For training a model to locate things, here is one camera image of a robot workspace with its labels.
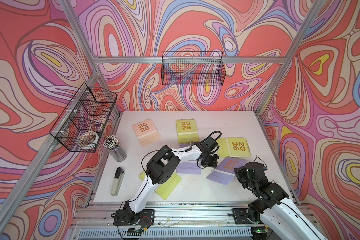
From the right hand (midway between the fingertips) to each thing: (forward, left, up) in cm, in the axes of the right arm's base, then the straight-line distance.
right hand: (234, 172), depth 80 cm
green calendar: (+34, +24, -5) cm, 42 cm away
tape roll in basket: (+11, +74, +20) cm, 77 cm away
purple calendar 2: (+1, +5, -2) cm, 5 cm away
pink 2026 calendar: (+34, +54, -5) cm, 64 cm away
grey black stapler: (-2, +65, -4) cm, 65 cm away
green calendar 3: (-5, +38, -7) cm, 39 cm away
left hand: (+6, +5, -7) cm, 10 cm away
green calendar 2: (+20, -6, -7) cm, 22 cm away
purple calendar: (+7, +24, -8) cm, 26 cm away
